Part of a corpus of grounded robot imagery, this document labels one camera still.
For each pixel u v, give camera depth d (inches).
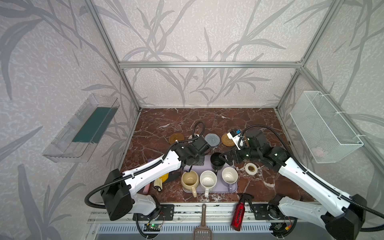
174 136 40.2
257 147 21.7
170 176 33.1
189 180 32.7
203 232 27.2
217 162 35.5
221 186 32.3
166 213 29.0
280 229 28.9
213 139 40.1
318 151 28.6
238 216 27.3
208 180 32.6
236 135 25.3
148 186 31.7
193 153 22.0
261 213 28.6
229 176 33.2
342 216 14.8
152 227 27.9
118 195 15.5
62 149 23.1
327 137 24.4
